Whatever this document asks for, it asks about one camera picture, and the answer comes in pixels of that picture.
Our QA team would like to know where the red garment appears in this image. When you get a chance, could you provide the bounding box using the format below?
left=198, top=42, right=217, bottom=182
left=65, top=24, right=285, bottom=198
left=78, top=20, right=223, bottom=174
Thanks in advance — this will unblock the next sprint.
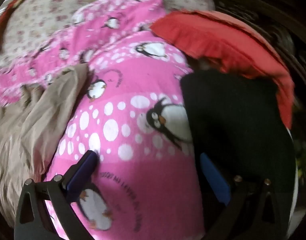
left=150, top=10, right=296, bottom=128

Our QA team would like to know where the white floral bed sheet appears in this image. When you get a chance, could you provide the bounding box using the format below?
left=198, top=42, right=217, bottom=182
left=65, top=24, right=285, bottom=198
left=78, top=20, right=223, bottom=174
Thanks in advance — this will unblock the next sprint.
left=0, top=0, right=216, bottom=69

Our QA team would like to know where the beige zip jacket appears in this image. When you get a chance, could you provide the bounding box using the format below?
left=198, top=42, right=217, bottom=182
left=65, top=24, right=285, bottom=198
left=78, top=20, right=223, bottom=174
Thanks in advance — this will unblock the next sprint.
left=0, top=64, right=91, bottom=227

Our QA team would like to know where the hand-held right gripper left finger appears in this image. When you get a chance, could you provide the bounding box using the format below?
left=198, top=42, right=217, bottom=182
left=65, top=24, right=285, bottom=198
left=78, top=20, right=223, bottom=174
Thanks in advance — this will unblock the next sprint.
left=14, top=150, right=99, bottom=240

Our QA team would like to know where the pink penguin print blanket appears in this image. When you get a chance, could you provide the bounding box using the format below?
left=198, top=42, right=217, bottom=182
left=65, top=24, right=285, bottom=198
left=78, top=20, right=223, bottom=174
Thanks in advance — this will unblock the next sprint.
left=0, top=0, right=207, bottom=240

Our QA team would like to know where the black knit garment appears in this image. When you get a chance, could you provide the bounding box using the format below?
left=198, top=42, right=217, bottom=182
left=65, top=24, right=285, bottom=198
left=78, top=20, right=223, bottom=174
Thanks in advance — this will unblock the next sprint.
left=180, top=69, right=298, bottom=240

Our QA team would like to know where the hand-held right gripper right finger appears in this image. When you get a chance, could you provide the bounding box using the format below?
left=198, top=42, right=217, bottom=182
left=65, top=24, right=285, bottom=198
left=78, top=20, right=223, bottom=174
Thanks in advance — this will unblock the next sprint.
left=200, top=152, right=294, bottom=240

